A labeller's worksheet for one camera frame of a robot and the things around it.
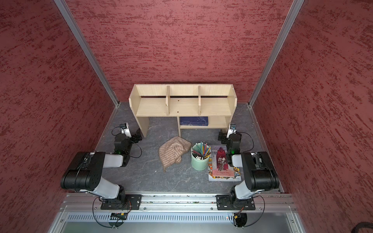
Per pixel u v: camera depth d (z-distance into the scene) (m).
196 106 0.85
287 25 0.77
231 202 0.67
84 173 0.45
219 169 0.85
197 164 0.83
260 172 0.46
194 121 0.88
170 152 0.87
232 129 0.79
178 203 0.76
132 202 0.74
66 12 0.73
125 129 0.79
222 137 0.85
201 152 0.81
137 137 0.86
